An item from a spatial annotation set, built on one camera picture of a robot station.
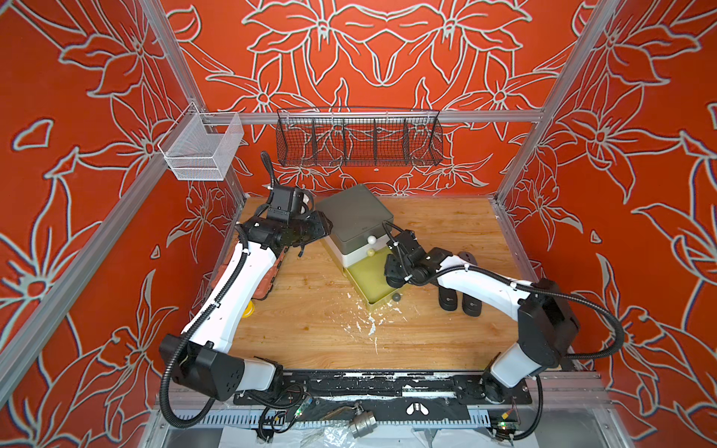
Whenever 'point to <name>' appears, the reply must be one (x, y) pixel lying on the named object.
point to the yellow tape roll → (249, 309)
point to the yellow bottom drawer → (370, 281)
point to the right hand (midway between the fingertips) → (390, 263)
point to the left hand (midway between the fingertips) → (327, 223)
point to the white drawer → (347, 258)
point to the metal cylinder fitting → (363, 424)
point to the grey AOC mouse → (447, 299)
